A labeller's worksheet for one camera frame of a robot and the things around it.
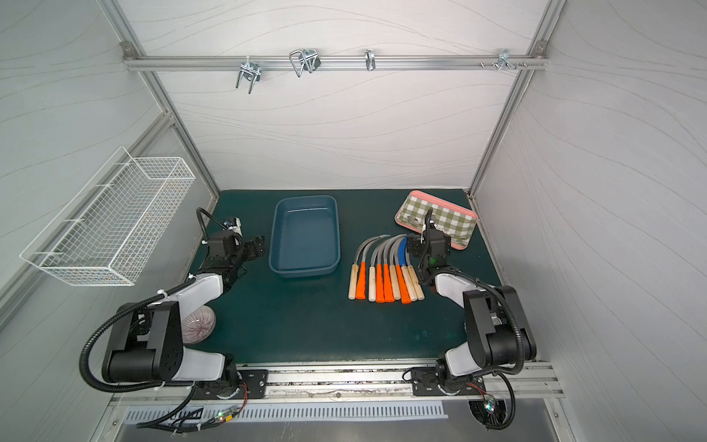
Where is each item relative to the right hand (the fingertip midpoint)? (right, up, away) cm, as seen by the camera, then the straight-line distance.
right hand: (429, 232), depth 92 cm
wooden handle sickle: (-7, -15, +1) cm, 17 cm away
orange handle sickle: (-17, -15, +2) cm, 23 cm away
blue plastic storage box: (-45, -2, +12) cm, 47 cm away
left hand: (-61, -2, -1) cm, 62 cm away
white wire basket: (-87, +1, -24) cm, 90 cm away
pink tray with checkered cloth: (+15, +4, +19) cm, 24 cm away
